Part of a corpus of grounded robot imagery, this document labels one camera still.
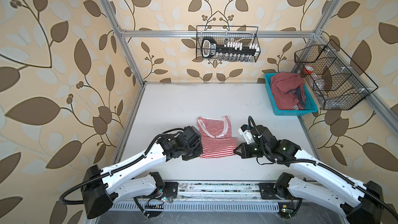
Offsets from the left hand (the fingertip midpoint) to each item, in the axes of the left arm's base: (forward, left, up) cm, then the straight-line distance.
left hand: (205, 152), depth 74 cm
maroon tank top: (+47, -56, -6) cm, 74 cm away
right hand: (0, -14, 0) cm, 14 cm away
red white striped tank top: (+13, -6, -12) cm, 19 cm away
